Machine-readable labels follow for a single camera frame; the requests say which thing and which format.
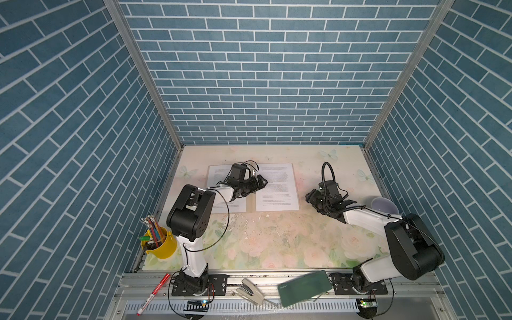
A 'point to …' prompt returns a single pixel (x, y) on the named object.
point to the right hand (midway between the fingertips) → (307, 195)
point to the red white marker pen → (159, 287)
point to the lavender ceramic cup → (384, 205)
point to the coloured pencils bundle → (156, 232)
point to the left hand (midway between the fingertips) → (262, 184)
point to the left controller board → (196, 308)
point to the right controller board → (367, 307)
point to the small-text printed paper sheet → (280, 192)
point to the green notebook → (298, 288)
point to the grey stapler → (249, 290)
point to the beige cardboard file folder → (251, 198)
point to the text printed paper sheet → (216, 174)
